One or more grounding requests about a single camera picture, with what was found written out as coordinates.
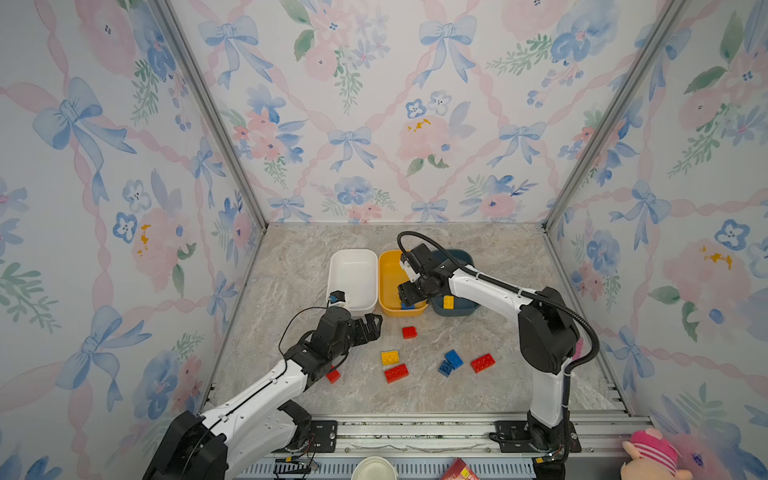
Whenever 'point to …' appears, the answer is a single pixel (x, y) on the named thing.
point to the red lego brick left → (333, 376)
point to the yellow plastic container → (391, 275)
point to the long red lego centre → (396, 373)
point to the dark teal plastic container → (461, 307)
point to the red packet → (458, 470)
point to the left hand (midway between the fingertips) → (371, 319)
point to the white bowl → (374, 468)
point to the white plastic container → (355, 273)
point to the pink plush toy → (652, 457)
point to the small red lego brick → (409, 332)
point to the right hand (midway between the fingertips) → (409, 290)
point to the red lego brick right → (482, 363)
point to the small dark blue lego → (445, 368)
